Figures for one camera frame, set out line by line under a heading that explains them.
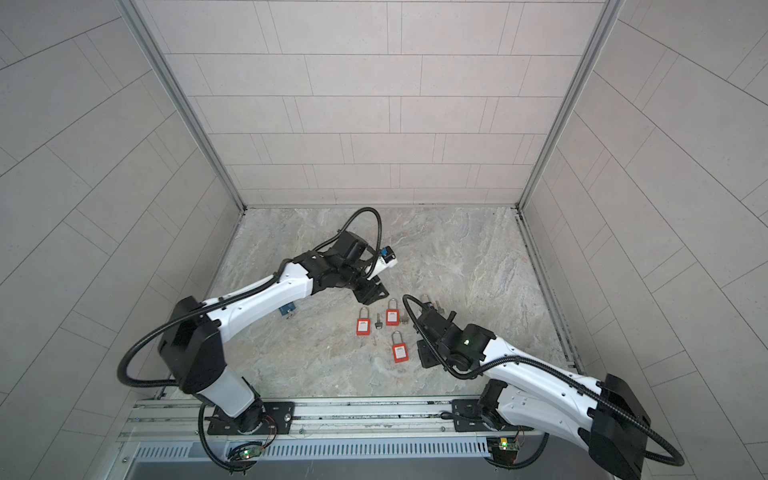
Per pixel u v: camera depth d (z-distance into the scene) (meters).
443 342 0.59
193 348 0.42
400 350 0.81
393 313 0.87
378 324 0.87
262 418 0.68
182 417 0.71
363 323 0.85
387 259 0.71
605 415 0.40
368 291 0.70
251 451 0.64
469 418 0.70
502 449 0.68
